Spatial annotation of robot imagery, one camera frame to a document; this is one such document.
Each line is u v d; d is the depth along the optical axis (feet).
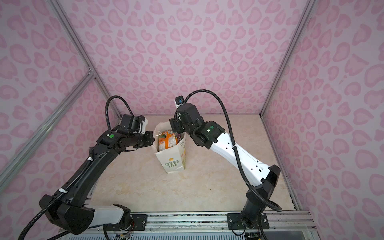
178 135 2.81
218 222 2.46
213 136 1.53
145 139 2.18
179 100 1.88
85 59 2.84
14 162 1.73
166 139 2.68
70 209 1.22
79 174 1.37
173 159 2.59
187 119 1.63
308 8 2.28
